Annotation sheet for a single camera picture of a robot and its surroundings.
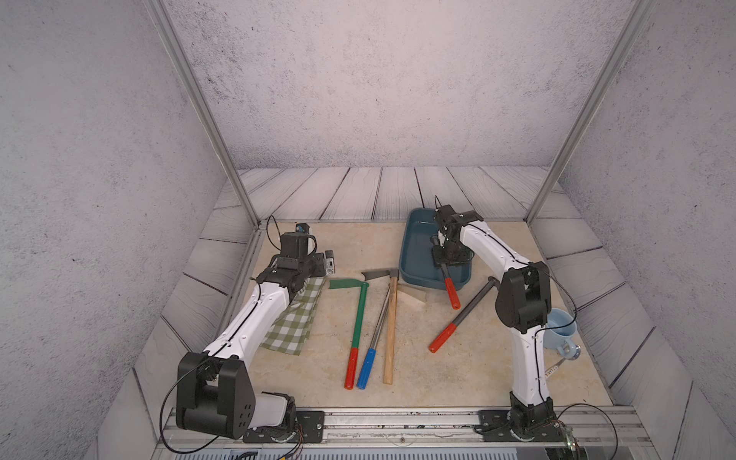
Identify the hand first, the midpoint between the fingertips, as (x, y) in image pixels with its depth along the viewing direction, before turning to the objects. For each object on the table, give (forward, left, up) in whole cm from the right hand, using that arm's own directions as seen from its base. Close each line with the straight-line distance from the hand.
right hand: (446, 262), depth 96 cm
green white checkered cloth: (-21, +49, -8) cm, 54 cm away
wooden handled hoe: (-1, +18, -4) cm, 18 cm away
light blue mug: (-24, -30, -5) cm, 38 cm away
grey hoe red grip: (-8, 0, -1) cm, 8 cm away
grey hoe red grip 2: (-22, +2, -7) cm, 23 cm away
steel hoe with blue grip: (-28, +25, -8) cm, 38 cm away
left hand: (-5, +39, +10) cm, 41 cm away
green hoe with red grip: (-29, +30, -7) cm, 42 cm away
